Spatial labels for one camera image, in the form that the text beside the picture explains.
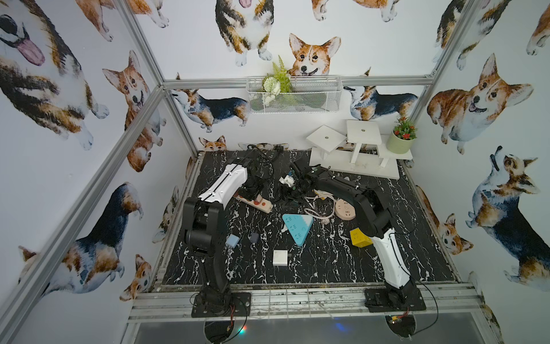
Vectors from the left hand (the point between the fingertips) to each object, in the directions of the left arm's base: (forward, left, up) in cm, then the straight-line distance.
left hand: (261, 187), depth 92 cm
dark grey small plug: (-18, +3, -10) cm, 21 cm away
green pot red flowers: (+14, -60, +13) cm, 63 cm away
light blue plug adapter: (-20, +12, -9) cm, 25 cm away
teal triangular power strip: (-14, -16, -8) cm, 23 cm away
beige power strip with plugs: (-5, +1, -4) cm, 7 cm away
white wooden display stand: (+34, -56, -13) cm, 67 cm away
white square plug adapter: (-27, -8, -8) cm, 29 cm away
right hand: (-7, -6, -2) cm, 9 cm away
